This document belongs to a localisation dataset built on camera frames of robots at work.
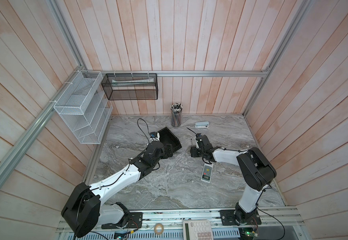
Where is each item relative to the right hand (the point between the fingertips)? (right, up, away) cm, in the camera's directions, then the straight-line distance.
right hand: (194, 150), depth 99 cm
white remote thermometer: (+6, -12, -11) cm, 18 cm away
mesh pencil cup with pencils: (-12, +28, +2) cm, 31 cm away
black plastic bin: (-19, +8, +6) cm, 21 cm away
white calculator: (-2, -34, -30) cm, 45 cm away
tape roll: (-23, -35, -29) cm, 51 cm away
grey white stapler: (+8, +18, +12) cm, 23 cm away
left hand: (-19, +3, -16) cm, 25 cm away
